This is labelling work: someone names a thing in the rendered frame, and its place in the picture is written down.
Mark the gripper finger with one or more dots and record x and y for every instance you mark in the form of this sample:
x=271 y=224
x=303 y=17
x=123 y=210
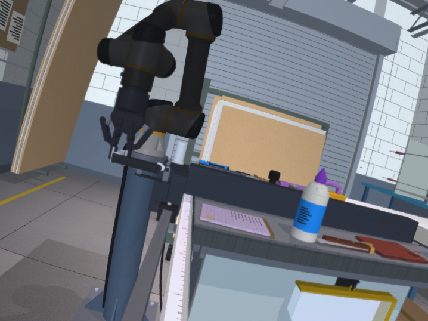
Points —
x=107 y=132
x=132 y=142

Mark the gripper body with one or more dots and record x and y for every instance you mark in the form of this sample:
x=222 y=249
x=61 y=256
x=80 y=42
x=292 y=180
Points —
x=130 y=107

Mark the black knob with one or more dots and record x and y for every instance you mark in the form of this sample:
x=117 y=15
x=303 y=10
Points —
x=274 y=176

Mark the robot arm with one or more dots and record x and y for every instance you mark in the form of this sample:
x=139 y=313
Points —
x=197 y=67

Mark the dark rip fence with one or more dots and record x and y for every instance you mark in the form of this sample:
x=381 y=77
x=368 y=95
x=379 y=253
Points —
x=267 y=197

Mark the light blue table saw body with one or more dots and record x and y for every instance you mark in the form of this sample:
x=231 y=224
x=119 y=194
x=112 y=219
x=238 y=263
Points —
x=240 y=294

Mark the white cylinder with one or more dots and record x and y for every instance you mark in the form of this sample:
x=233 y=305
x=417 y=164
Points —
x=180 y=152

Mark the large leaning plywood sheets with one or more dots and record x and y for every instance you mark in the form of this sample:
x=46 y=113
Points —
x=63 y=87

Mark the blue flat tool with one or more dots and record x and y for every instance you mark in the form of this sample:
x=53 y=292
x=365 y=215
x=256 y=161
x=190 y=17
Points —
x=214 y=164

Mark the green vertical pipe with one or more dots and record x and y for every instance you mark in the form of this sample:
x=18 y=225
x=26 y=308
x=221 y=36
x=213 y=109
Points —
x=35 y=63

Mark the grey angled metal bar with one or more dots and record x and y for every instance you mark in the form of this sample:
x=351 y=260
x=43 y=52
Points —
x=152 y=254

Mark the pink paper clipboard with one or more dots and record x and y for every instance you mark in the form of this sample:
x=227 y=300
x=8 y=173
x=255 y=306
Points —
x=234 y=220

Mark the stacked tan sheet boards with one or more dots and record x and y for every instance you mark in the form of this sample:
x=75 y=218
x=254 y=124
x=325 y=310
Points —
x=264 y=144

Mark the brown notice board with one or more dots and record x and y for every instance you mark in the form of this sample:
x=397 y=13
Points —
x=11 y=23

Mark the grey roller door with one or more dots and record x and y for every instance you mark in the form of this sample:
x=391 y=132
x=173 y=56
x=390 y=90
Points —
x=284 y=67

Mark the white blue glue bottle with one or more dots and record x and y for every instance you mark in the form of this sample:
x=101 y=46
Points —
x=309 y=214

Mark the green sheet rack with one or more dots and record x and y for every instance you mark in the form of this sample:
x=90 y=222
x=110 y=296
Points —
x=327 y=128

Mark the yellow flat piece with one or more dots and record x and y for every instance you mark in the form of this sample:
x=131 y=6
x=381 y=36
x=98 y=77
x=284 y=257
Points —
x=337 y=195

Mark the brown wooden try square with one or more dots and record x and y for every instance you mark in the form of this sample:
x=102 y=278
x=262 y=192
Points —
x=344 y=243

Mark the blue side table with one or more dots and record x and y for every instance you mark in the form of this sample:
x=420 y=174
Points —
x=377 y=190

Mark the black small block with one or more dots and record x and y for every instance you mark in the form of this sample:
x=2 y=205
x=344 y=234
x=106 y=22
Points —
x=347 y=284

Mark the yellow framed white box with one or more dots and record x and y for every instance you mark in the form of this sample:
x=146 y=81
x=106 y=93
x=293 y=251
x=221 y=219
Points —
x=334 y=306

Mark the pale green panel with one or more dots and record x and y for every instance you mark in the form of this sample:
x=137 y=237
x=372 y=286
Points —
x=413 y=170

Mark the brown cardboard box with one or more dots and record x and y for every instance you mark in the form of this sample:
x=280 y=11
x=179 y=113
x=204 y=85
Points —
x=416 y=311

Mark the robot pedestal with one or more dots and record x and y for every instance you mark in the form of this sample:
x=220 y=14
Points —
x=132 y=234

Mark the white ruler fence rail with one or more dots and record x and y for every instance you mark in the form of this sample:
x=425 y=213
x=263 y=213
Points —
x=180 y=254

